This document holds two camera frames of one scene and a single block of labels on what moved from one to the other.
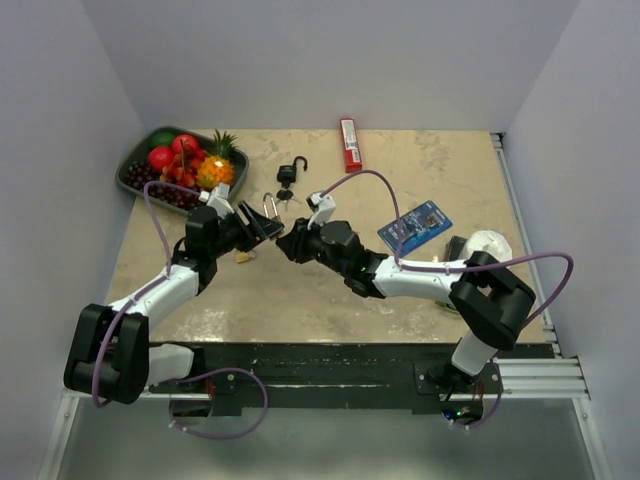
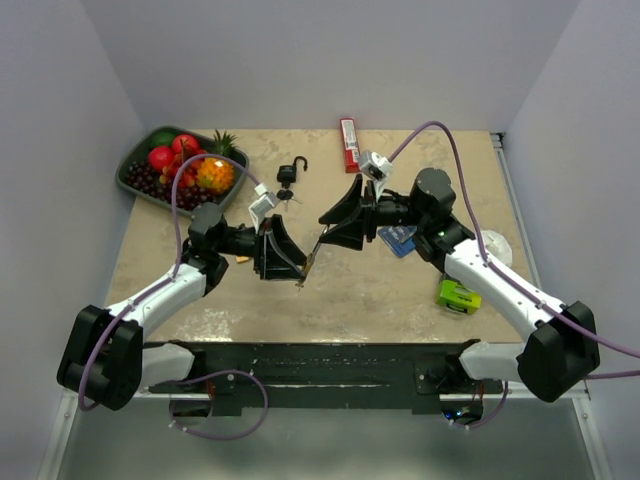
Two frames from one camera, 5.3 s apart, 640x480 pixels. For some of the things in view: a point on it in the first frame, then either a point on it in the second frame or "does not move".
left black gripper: x=258 y=228 → x=288 y=270
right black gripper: x=294 y=245 → x=350 y=233
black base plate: x=335 y=378 does not move
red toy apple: x=160 y=157 does not move
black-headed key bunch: x=286 y=195 does not move
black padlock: x=287 y=173 does not move
